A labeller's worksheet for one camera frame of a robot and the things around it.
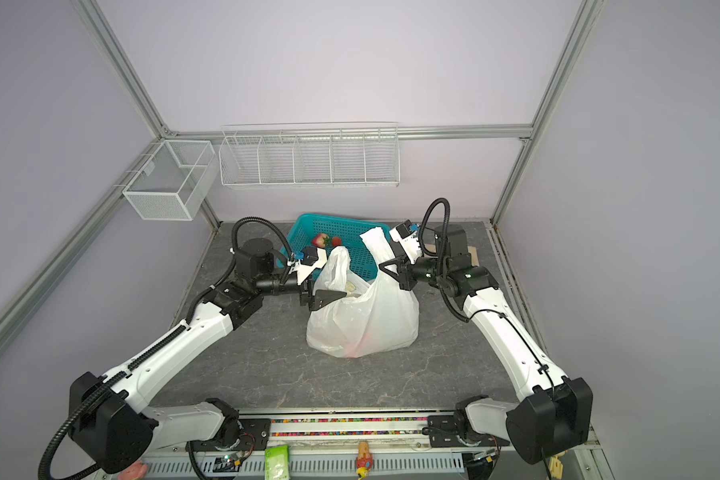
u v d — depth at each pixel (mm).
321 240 1091
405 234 635
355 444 736
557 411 387
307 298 624
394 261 684
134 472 669
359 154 1056
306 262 578
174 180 988
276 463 682
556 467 680
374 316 755
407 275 632
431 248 642
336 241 1124
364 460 680
